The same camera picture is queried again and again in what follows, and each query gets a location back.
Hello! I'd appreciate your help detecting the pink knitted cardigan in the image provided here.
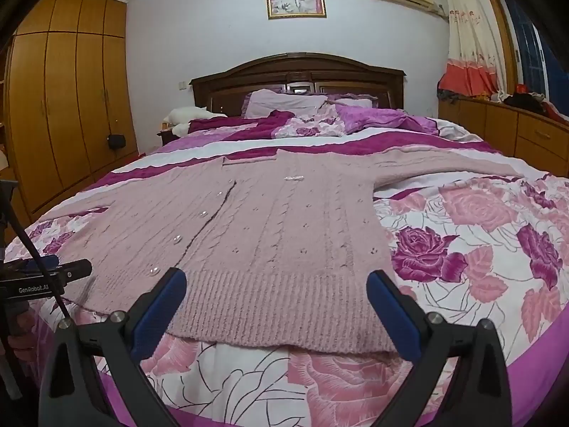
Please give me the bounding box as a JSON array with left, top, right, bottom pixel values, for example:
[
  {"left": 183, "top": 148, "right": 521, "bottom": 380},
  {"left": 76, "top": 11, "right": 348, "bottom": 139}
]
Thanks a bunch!
[{"left": 42, "top": 148, "right": 525, "bottom": 354}]

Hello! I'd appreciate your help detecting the magenta white striped blanket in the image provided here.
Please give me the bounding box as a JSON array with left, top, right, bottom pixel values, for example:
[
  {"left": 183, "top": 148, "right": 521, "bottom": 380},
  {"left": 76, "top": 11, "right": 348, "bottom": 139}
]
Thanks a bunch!
[{"left": 80, "top": 110, "right": 505, "bottom": 197}]

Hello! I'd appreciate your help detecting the folded floral quilt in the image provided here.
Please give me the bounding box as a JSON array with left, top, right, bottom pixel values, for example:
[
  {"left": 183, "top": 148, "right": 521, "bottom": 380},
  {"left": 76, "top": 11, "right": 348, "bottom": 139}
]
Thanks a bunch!
[{"left": 272, "top": 102, "right": 348, "bottom": 139}]

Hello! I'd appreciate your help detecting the window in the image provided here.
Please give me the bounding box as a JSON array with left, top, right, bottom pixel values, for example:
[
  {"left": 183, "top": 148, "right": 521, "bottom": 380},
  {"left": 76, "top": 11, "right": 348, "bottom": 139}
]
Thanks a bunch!
[{"left": 501, "top": 0, "right": 569, "bottom": 99}]

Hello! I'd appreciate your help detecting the white cloth bundle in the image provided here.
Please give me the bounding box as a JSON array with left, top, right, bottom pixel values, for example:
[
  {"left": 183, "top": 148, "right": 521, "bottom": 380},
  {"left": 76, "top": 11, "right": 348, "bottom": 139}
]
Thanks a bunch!
[{"left": 162, "top": 105, "right": 228, "bottom": 137}]

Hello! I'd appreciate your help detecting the pile of clothes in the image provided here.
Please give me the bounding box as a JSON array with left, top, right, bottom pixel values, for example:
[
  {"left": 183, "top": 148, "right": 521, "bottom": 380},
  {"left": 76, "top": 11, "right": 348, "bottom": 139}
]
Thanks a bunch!
[{"left": 500, "top": 82, "right": 569, "bottom": 120}]

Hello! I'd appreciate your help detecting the person's left hand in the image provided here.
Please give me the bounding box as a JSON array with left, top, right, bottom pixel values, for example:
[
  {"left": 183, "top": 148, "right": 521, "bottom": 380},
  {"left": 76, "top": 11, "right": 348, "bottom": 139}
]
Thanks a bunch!
[{"left": 8, "top": 309, "right": 40, "bottom": 353}]

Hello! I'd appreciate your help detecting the lavender pillow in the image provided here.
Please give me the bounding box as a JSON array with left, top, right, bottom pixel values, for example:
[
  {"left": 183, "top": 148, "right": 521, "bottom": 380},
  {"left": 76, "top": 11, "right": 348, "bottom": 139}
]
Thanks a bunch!
[{"left": 242, "top": 89, "right": 330, "bottom": 119}]

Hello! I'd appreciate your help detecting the purple plush quilt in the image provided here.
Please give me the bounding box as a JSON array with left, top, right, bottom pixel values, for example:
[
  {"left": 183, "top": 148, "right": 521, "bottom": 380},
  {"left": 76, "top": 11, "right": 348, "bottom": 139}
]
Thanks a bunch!
[{"left": 334, "top": 103, "right": 442, "bottom": 138}]

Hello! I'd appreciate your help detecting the black tripod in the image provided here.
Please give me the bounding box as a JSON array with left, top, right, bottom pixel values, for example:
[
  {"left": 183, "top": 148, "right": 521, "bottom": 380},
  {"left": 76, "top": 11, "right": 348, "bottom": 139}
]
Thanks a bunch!
[{"left": 0, "top": 180, "right": 68, "bottom": 322}]

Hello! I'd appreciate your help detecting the cream and orange curtain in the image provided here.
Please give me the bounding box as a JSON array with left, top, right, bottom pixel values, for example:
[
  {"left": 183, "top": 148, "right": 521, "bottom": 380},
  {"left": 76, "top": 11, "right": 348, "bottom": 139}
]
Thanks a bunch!
[{"left": 437, "top": 0, "right": 508, "bottom": 99}]

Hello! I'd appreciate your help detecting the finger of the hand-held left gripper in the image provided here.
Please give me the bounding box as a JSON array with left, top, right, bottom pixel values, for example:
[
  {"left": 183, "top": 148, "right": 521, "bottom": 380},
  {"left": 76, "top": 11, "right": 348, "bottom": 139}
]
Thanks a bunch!
[{"left": 57, "top": 258, "right": 93, "bottom": 286}]

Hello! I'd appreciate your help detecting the pink floral duvet cover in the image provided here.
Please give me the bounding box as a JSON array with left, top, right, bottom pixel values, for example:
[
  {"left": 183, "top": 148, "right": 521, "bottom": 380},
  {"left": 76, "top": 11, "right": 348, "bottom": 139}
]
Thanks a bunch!
[{"left": 0, "top": 171, "right": 569, "bottom": 427}]

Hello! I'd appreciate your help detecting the brown wooden wardrobe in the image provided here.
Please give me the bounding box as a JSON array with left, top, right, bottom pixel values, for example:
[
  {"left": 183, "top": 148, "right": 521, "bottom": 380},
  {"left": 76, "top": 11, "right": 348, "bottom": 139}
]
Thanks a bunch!
[{"left": 0, "top": 0, "right": 139, "bottom": 225}]

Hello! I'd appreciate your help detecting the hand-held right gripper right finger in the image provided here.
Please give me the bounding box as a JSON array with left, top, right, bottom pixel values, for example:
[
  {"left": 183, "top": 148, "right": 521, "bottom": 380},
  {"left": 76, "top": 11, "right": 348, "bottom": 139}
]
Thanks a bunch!
[{"left": 365, "top": 269, "right": 513, "bottom": 427}]

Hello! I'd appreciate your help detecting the low wooden cabinet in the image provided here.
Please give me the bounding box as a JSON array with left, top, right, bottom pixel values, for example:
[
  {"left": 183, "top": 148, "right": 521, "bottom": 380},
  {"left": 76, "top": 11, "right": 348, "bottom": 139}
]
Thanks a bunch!
[{"left": 437, "top": 95, "right": 569, "bottom": 175}]

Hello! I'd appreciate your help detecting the dark wooden headboard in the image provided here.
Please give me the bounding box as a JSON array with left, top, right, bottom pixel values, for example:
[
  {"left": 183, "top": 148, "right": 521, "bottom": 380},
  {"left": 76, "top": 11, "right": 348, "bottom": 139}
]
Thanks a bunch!
[{"left": 190, "top": 52, "right": 406, "bottom": 117}]

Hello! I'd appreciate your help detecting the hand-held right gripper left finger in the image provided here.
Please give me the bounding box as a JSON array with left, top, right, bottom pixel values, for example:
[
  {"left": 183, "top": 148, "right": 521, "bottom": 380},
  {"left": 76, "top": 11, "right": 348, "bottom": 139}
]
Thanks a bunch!
[{"left": 38, "top": 268, "right": 188, "bottom": 427}]

